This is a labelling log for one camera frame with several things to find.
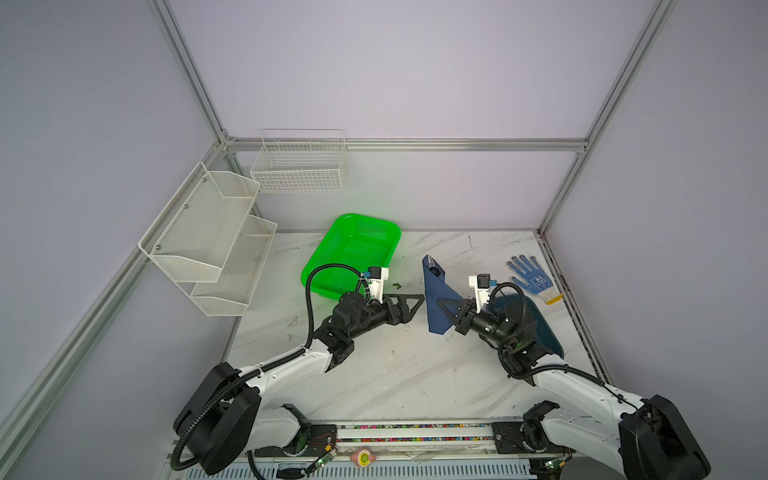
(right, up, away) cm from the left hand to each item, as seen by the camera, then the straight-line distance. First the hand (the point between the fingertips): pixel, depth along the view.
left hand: (415, 299), depth 75 cm
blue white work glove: (+46, +3, +30) cm, 55 cm away
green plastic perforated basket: (-22, +18, +43) cm, 52 cm away
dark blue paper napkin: (+6, +3, -1) cm, 6 cm away
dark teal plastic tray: (+40, -12, +15) cm, 44 cm away
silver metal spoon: (+5, +8, +1) cm, 9 cm away
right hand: (+6, -1, -1) cm, 6 cm away
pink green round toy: (-13, -36, -8) cm, 39 cm away
